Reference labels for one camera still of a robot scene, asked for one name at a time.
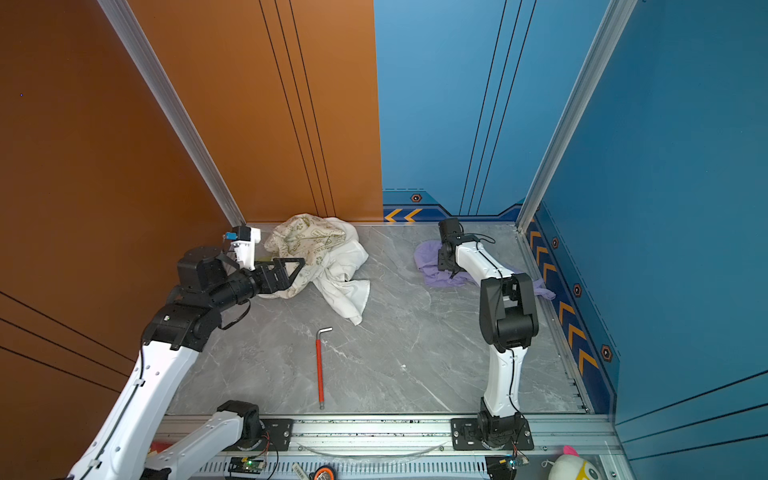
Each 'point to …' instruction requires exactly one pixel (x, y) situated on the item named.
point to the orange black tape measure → (325, 472)
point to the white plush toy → (570, 466)
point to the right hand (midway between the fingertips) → (451, 263)
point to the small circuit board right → (515, 461)
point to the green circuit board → (246, 465)
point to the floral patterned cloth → (306, 237)
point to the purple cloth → (426, 258)
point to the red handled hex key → (319, 366)
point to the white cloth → (347, 295)
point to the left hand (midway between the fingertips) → (292, 260)
